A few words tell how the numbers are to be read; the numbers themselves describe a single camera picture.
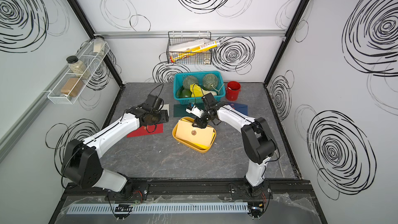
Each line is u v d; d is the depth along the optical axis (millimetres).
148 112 622
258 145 477
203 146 856
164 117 770
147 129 698
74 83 679
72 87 667
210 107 731
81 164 412
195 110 793
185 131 902
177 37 934
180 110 1051
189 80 1080
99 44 866
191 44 923
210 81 1084
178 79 1144
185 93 1028
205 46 843
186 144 837
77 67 708
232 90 1045
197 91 1047
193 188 785
